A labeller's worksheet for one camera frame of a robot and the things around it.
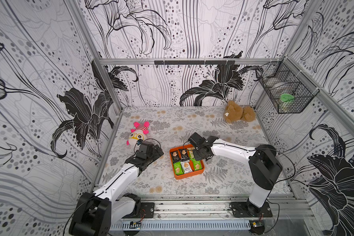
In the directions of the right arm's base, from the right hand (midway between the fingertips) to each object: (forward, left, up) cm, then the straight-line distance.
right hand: (199, 153), depth 91 cm
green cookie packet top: (-8, +2, 0) cm, 8 cm away
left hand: (-3, +25, +3) cm, 25 cm away
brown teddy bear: (+29, -26, +6) cm, 40 cm away
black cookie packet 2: (-1, +10, 0) cm, 10 cm away
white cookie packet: (-8, +8, 0) cm, 12 cm away
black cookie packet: (-3, +15, +1) cm, 15 cm away
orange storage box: (-14, +12, 0) cm, 19 cm away
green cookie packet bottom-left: (-10, +13, +1) cm, 17 cm away
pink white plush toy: (+12, +41, +6) cm, 43 cm away
